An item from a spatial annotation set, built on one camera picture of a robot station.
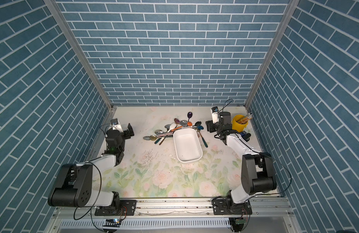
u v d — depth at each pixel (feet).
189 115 3.78
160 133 3.33
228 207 2.19
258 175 1.47
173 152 3.07
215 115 2.66
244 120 3.18
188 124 3.55
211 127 2.70
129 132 2.78
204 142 3.25
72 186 1.42
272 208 2.47
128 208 2.38
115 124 2.46
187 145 3.25
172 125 3.45
